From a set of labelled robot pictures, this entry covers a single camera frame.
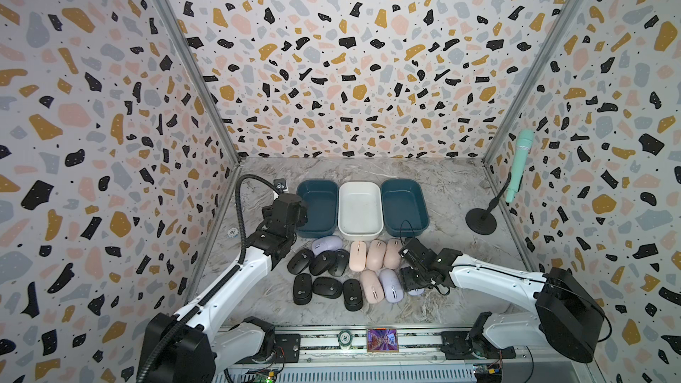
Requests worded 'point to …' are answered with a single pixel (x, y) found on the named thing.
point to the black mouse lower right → (353, 294)
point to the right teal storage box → (403, 199)
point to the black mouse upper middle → (322, 262)
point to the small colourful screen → (382, 340)
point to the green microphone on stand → (481, 221)
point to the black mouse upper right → (341, 261)
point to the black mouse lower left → (302, 291)
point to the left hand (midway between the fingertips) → (294, 203)
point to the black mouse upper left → (300, 261)
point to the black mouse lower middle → (327, 287)
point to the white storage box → (360, 210)
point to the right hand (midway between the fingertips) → (412, 280)
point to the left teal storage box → (322, 198)
